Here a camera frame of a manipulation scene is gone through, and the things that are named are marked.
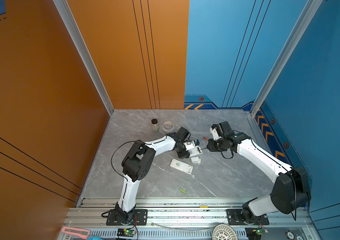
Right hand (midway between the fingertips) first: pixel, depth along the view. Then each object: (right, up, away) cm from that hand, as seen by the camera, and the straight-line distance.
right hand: (207, 146), depth 86 cm
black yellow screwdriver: (0, -3, +10) cm, 11 cm away
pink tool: (-65, -38, -17) cm, 77 cm away
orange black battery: (+3, +3, +16) cm, 17 cm away
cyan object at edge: (-55, -38, -20) cm, 69 cm away
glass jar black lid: (-32, +12, +17) cm, 39 cm away
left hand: (-11, -5, +12) cm, 17 cm away
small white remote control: (-5, -5, +11) cm, 13 cm away
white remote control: (-13, -13, +4) cm, 19 cm away
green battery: (-14, -24, -4) cm, 28 cm away
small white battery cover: (-6, -9, +8) cm, 13 cm away
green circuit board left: (-42, -39, -15) cm, 59 cm away
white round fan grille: (+4, -37, -17) cm, 41 cm away
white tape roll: (-24, +12, +25) cm, 36 cm away
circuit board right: (+20, -39, -15) cm, 46 cm away
